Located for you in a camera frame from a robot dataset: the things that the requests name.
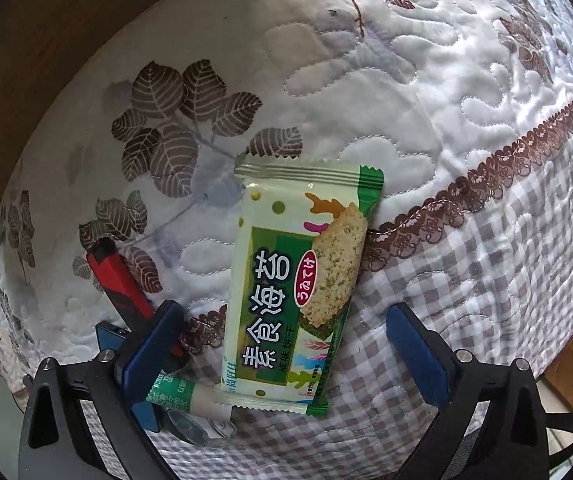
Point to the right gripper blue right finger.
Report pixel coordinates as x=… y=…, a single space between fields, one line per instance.
x=424 y=353

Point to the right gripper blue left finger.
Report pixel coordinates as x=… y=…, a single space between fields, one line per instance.
x=144 y=352

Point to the green white glue tube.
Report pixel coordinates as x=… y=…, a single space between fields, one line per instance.
x=176 y=393

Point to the red black lighter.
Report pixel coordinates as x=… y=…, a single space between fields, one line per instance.
x=112 y=272

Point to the green seaweed snack packet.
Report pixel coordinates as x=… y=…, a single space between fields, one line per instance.
x=296 y=260

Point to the floral quilted bedspread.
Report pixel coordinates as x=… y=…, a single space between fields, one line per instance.
x=465 y=105

